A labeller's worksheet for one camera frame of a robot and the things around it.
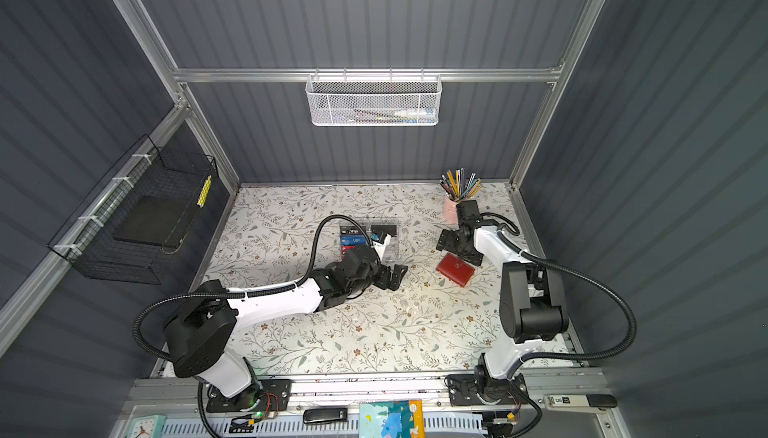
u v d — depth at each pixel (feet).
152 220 2.52
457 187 3.45
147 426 2.24
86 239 2.02
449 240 2.82
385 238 2.46
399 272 2.51
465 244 2.34
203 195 2.70
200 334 1.50
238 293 1.59
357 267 2.08
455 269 3.07
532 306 1.56
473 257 2.81
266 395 2.37
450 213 3.44
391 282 2.47
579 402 2.24
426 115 2.96
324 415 2.23
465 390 2.42
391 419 2.28
